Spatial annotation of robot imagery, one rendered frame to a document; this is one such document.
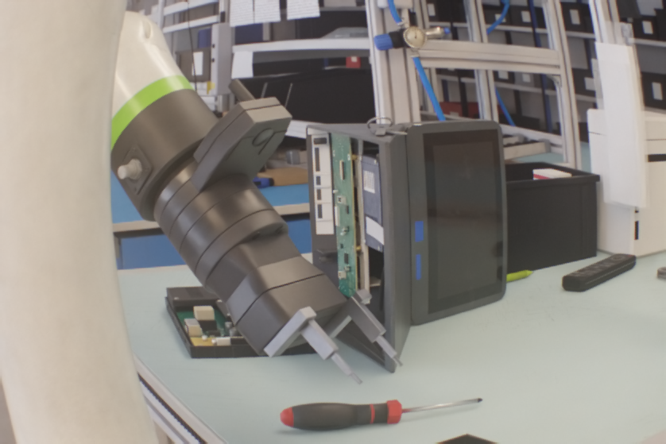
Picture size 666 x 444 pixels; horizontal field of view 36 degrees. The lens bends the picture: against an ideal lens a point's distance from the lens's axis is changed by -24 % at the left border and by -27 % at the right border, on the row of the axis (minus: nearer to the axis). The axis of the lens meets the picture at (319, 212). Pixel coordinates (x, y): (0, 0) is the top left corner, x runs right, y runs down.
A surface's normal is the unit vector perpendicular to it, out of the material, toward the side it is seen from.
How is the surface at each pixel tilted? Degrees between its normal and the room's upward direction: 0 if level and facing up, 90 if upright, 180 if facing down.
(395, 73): 90
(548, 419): 0
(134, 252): 90
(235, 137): 74
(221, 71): 90
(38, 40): 100
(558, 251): 90
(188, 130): 51
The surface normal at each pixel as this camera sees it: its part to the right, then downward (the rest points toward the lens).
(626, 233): -0.93, 0.10
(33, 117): 0.27, 0.27
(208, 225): -0.29, -0.17
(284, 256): 0.62, -0.55
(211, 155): -0.59, 0.14
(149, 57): 0.47, -0.54
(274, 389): -0.05, -0.99
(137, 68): 0.23, -0.41
